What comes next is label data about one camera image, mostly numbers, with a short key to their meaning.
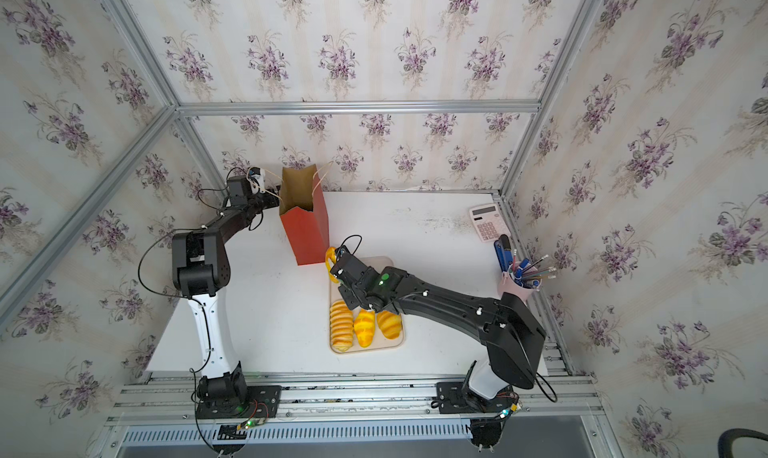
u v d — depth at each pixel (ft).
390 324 2.69
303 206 2.68
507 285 2.82
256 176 3.14
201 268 1.99
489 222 3.60
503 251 3.24
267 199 3.14
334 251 2.31
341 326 2.70
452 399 2.40
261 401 2.38
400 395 2.47
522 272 2.85
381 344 2.70
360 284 1.91
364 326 2.72
